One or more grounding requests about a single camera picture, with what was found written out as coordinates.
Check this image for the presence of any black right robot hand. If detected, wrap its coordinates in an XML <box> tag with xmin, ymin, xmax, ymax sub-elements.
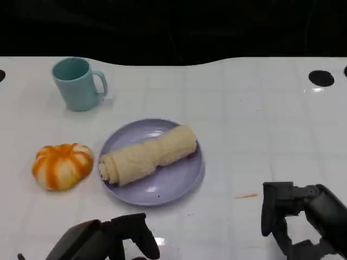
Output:
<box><xmin>261</xmin><ymin>181</ymin><xmax>347</xmax><ymax>260</ymax></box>

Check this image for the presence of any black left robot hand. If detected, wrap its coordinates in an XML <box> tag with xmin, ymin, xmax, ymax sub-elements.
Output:
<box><xmin>44</xmin><ymin>213</ymin><xmax>160</xmax><ymax>260</ymax></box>

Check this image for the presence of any beige towel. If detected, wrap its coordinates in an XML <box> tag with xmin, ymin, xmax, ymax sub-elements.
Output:
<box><xmin>98</xmin><ymin>125</ymin><xmax>198</xmax><ymax>187</ymax></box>

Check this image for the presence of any orange and white bread roll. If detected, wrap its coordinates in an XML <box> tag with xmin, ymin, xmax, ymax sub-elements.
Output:
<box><xmin>31</xmin><ymin>142</ymin><xmax>94</xmax><ymax>191</ymax></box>

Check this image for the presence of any lilac plate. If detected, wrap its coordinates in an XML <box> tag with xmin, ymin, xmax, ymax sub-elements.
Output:
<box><xmin>98</xmin><ymin>118</ymin><xmax>205</xmax><ymax>207</ymax></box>

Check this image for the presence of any pale green mug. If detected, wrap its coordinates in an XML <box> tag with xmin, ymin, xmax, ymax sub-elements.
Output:
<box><xmin>52</xmin><ymin>56</ymin><xmax>108</xmax><ymax>112</ymax></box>

